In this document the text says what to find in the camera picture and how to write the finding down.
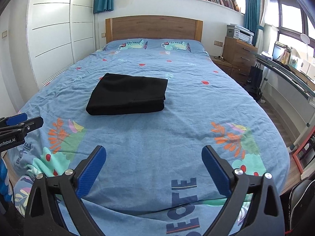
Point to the white power strip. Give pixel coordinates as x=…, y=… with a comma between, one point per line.
x=219, y=57

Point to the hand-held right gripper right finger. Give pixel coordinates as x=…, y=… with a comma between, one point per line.
x=216, y=172

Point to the black backpack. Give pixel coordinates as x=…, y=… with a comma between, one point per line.
x=254, y=92

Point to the bed with blue patterned sheet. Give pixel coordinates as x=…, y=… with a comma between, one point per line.
x=160, y=132

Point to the wooden dresser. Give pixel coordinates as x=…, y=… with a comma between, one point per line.
x=240, y=54

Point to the white wardrobe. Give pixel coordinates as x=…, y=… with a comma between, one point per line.
x=54, y=41

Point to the large window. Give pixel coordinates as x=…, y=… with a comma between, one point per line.
x=292, y=12

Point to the black pants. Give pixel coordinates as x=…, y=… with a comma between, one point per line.
x=128, y=93

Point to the long desk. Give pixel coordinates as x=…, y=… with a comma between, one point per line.
x=283, y=68

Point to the computer monitor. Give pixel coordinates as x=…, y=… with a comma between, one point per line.
x=278, y=51

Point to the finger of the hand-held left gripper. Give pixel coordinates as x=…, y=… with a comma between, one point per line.
x=34, y=124
x=16, y=119

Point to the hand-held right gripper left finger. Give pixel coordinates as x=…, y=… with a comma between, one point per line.
x=91, y=172

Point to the orange metal frame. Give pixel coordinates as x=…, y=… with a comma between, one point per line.
x=297, y=161

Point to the white printer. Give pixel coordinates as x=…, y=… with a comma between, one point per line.
x=242, y=35

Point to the black office chair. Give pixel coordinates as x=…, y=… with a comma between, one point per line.
x=302, y=201

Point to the white round lamp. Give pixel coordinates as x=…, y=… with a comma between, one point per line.
x=305, y=39

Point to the dark grey stool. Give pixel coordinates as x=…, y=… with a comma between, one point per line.
x=307, y=152

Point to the wooden headboard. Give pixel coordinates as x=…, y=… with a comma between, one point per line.
x=152, y=27

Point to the person's left hand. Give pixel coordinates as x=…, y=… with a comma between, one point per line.
x=4, y=182

